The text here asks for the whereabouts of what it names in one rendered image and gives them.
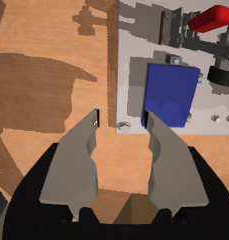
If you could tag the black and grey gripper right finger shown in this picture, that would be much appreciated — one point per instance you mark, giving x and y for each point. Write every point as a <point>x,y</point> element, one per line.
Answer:
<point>182,181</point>

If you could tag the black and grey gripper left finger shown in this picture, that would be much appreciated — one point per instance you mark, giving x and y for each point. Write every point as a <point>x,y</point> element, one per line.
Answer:
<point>63,180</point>

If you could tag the blue plate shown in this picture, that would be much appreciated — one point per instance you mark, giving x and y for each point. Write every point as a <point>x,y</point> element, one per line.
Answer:
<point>169,92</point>

